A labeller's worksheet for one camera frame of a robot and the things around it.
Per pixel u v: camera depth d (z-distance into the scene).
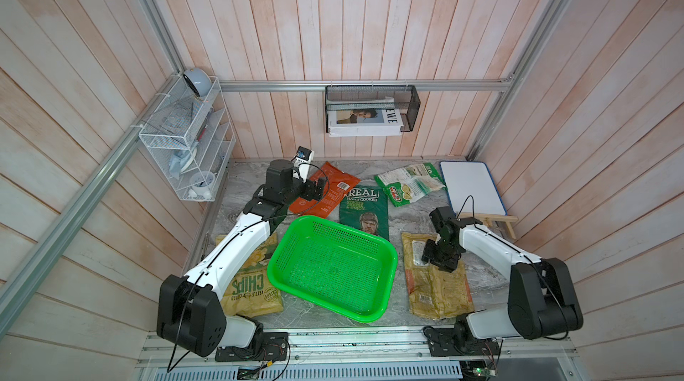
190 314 0.40
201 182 0.90
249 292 0.82
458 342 0.68
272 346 0.73
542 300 0.43
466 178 1.12
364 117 0.95
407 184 1.10
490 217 0.98
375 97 1.00
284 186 0.61
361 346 0.75
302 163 0.67
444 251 0.75
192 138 0.75
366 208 1.04
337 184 1.07
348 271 0.86
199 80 0.82
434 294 0.82
